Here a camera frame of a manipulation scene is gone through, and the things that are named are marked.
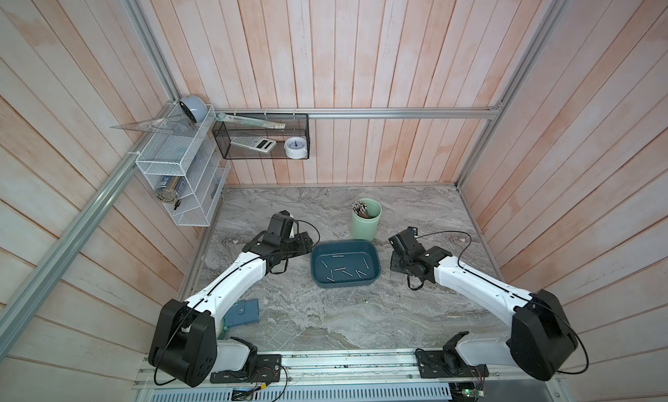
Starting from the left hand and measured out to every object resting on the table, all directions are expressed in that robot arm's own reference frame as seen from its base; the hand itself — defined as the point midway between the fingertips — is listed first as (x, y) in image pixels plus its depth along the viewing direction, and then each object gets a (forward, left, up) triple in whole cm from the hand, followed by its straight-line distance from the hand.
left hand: (304, 246), depth 86 cm
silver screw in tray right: (0, -22, -12) cm, 25 cm away
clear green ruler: (+39, +22, +23) cm, 50 cm away
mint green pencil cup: (+12, -22, -6) cm, 26 cm away
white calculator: (+36, +18, +14) cm, 43 cm away
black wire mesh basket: (+41, +18, +15) cm, 48 cm away
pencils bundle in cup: (+13, -19, +5) cm, 24 cm away
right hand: (-2, -32, -5) cm, 33 cm away
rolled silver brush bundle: (+7, +40, +19) cm, 45 cm away
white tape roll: (+33, +4, +16) cm, 37 cm away
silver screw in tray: (-3, -14, -12) cm, 18 cm away
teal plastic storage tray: (0, -12, -13) cm, 18 cm away
